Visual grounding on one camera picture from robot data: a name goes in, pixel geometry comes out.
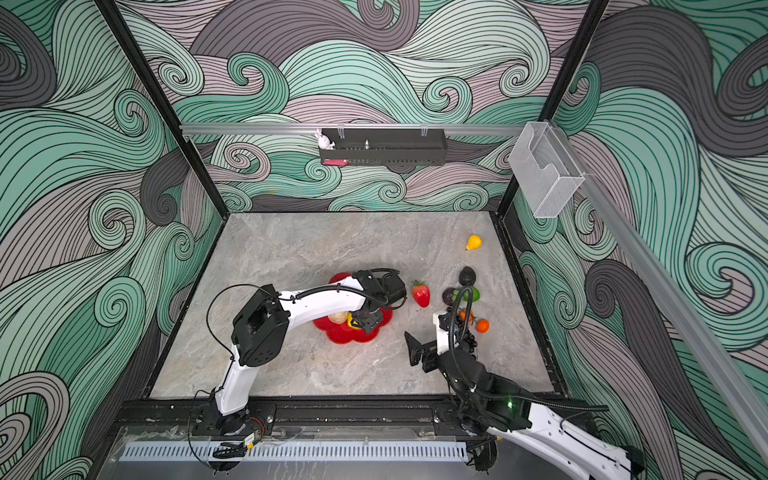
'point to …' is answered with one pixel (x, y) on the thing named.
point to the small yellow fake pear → (474, 243)
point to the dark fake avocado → (467, 276)
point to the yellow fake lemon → (350, 317)
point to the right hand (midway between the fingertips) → (422, 331)
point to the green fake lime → (475, 295)
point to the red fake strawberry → (421, 293)
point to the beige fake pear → (338, 317)
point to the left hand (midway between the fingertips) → (362, 312)
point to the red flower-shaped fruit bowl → (343, 333)
